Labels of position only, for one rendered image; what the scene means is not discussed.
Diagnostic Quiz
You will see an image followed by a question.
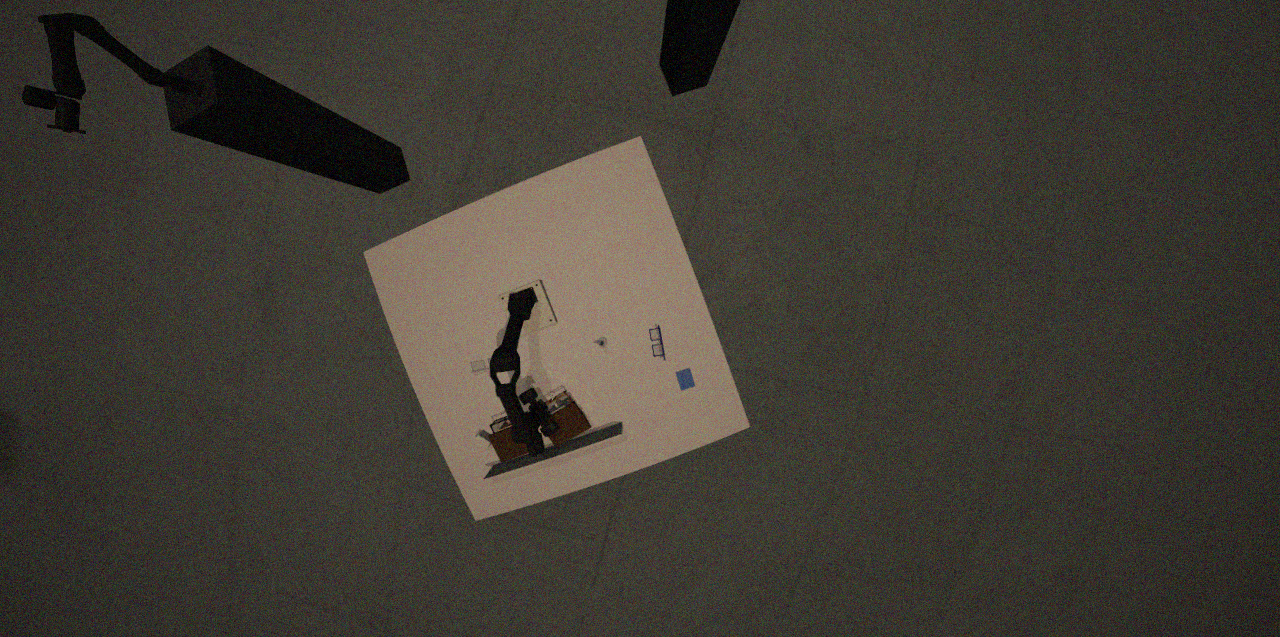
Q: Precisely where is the blue flat rectangular slab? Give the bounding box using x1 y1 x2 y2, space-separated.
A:
676 368 695 390

